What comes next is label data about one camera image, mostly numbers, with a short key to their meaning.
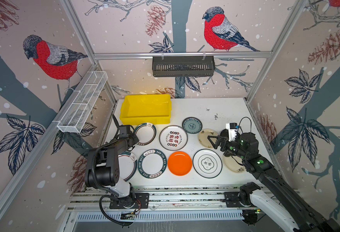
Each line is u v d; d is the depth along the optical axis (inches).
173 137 38.5
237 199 28.7
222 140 26.3
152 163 34.0
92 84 34.6
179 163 33.7
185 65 41.5
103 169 18.1
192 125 41.1
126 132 29.9
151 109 44.4
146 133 39.7
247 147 22.4
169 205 28.7
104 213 26.9
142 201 28.8
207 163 33.7
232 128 26.6
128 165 34.4
